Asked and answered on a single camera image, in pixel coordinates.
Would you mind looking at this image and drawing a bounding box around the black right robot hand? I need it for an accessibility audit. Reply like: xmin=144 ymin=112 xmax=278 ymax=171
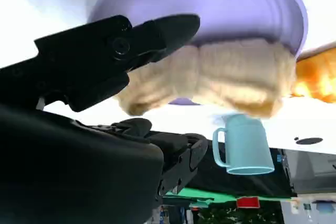
xmin=0 ymin=14 xmax=208 ymax=224

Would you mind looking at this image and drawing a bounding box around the black background desk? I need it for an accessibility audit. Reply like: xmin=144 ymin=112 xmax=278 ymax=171
xmin=187 ymin=142 xmax=292 ymax=199

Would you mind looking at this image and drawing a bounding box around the beige towel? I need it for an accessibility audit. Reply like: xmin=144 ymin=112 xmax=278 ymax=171
xmin=115 ymin=39 xmax=299 ymax=119

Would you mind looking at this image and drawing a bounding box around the orange and white bread roll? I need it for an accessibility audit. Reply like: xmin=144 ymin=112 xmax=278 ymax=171
xmin=292 ymin=41 xmax=336 ymax=104

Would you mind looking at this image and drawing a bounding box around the green background cloth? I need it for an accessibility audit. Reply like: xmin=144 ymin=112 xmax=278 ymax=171
xmin=162 ymin=186 xmax=240 ymax=208

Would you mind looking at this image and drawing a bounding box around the grey background machine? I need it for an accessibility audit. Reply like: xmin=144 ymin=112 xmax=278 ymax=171
xmin=277 ymin=149 xmax=336 ymax=196

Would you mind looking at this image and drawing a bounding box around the pale green mug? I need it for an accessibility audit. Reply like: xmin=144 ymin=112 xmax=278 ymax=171
xmin=212 ymin=113 xmax=275 ymax=176

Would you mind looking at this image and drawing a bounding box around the red background box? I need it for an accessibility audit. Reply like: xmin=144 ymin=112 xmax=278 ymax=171
xmin=236 ymin=197 xmax=261 ymax=209

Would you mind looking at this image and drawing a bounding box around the lilac plate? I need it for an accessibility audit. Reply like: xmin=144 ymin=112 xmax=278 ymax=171
xmin=88 ymin=0 xmax=308 ymax=106

